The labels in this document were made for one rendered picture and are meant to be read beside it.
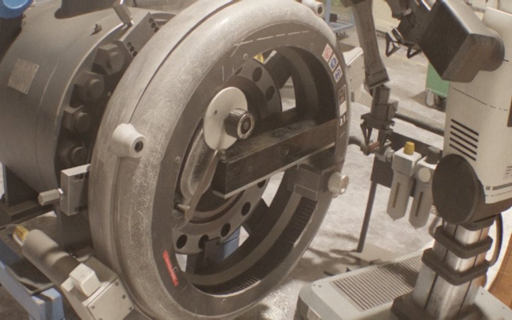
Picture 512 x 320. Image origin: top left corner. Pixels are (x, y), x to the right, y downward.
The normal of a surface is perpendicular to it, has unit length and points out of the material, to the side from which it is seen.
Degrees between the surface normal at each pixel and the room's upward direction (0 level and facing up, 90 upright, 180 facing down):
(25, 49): 48
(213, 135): 90
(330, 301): 0
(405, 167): 90
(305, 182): 92
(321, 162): 3
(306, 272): 0
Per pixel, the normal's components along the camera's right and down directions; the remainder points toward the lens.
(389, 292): 0.11, -0.92
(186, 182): 0.12, 0.31
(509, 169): 0.46, 0.38
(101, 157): -0.55, -0.03
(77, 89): -0.62, 0.45
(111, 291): 0.78, 0.31
